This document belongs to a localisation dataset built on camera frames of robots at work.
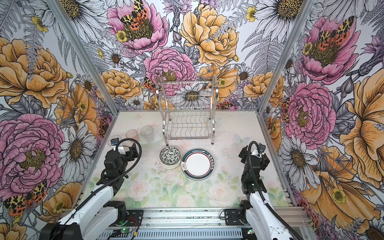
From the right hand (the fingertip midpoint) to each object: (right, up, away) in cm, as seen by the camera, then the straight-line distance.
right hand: (253, 153), depth 82 cm
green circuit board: (-64, -34, -11) cm, 74 cm away
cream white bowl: (-46, -8, +3) cm, 47 cm away
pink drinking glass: (-73, +9, +18) cm, 76 cm away
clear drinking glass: (-64, +10, +21) cm, 68 cm away
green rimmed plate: (-30, -8, +9) cm, 32 cm away
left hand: (-70, +2, +3) cm, 70 cm away
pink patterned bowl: (-47, -3, +8) cm, 48 cm away
